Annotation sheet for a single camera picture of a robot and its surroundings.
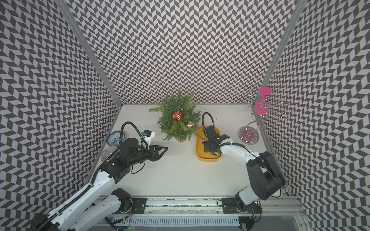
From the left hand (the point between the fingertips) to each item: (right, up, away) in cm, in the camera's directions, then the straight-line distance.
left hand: (164, 150), depth 75 cm
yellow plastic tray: (+20, -7, +16) cm, 26 cm away
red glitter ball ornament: (+7, +18, -5) cm, 20 cm away
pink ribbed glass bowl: (-39, -5, +15) cm, 42 cm away
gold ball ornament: (+14, +13, +3) cm, 19 cm away
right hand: (+26, -3, +15) cm, 30 cm away
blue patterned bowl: (-38, +3, +21) cm, 44 cm away
